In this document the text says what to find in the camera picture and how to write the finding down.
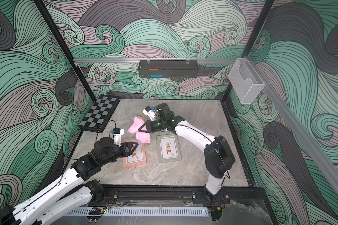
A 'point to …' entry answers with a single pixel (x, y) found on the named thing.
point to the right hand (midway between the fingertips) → (141, 129)
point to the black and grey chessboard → (98, 116)
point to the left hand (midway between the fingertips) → (136, 143)
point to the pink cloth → (141, 136)
